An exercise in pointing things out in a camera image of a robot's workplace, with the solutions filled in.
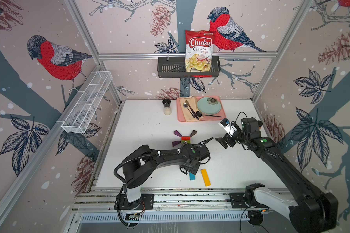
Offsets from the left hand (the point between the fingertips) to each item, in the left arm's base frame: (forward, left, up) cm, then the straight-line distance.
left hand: (194, 167), depth 83 cm
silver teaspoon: (+51, +4, -2) cm, 51 cm away
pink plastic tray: (+44, -26, -3) cm, 51 cm away
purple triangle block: (+23, +10, -1) cm, 25 cm away
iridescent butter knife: (+55, +2, -2) cm, 55 cm away
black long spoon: (+41, -7, -2) cm, 42 cm away
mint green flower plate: (+52, -16, -3) cm, 54 cm away
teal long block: (-5, +1, -2) cm, 5 cm away
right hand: (+16, -16, +15) cm, 27 cm away
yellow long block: (-5, -7, -3) cm, 9 cm away
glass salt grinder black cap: (+43, +18, +9) cm, 48 cm away
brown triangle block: (+23, -1, 0) cm, 23 cm away
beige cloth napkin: (+53, -2, -1) cm, 53 cm away
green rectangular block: (+18, +3, -2) cm, 18 cm away
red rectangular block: (+20, +4, 0) cm, 20 cm away
